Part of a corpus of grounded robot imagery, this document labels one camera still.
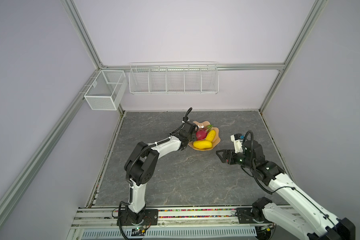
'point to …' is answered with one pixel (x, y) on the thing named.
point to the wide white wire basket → (177, 77)
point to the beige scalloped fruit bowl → (203, 124)
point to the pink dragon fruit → (201, 133)
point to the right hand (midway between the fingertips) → (222, 152)
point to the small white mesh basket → (108, 90)
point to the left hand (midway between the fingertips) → (192, 133)
